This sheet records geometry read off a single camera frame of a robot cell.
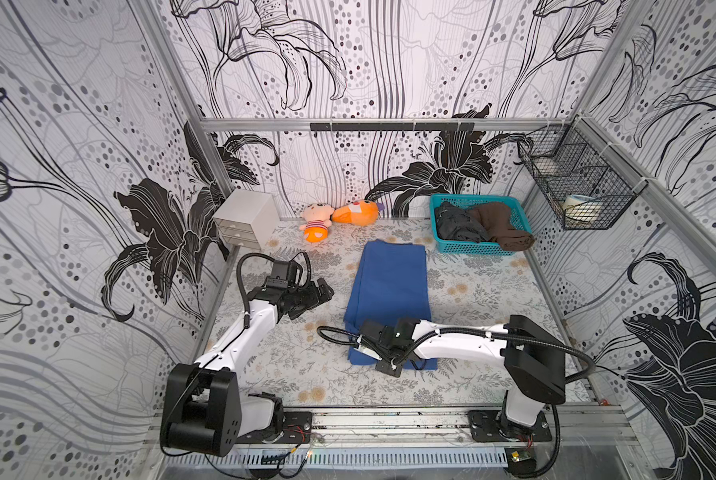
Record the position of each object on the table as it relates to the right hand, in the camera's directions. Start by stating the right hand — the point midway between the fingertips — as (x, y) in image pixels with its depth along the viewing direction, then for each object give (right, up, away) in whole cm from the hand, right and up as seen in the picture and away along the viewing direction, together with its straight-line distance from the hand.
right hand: (389, 354), depth 85 cm
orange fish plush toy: (-9, +44, +25) cm, 51 cm away
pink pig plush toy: (-25, +43, +27) cm, 56 cm away
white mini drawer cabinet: (-47, +41, +17) cm, 65 cm away
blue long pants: (+2, +18, +14) cm, 23 cm away
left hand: (-19, +15, +1) cm, 24 cm away
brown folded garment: (+39, +41, +18) cm, 59 cm away
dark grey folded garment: (+23, +39, +14) cm, 47 cm away
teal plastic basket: (+34, +49, +31) cm, 67 cm away
